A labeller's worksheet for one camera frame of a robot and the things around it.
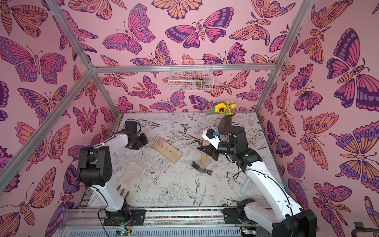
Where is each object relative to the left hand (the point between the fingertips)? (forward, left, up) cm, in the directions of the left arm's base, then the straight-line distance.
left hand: (149, 140), depth 99 cm
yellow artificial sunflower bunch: (+8, -49, +21) cm, 54 cm away
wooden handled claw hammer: (-21, -35, +13) cm, 43 cm away
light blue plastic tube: (-30, -58, -3) cm, 65 cm away
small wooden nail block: (-8, -13, -1) cm, 15 cm away
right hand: (-18, -34, +23) cm, 44 cm away
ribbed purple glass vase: (+9, -51, +6) cm, 53 cm away
